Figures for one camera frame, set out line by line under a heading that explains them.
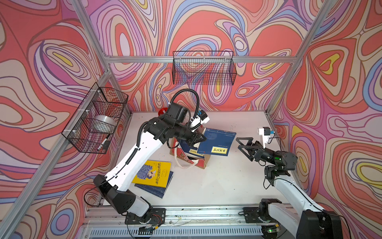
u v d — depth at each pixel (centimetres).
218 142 67
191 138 58
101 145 70
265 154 62
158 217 72
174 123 50
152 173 85
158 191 80
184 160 89
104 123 69
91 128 73
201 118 58
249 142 70
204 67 96
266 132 61
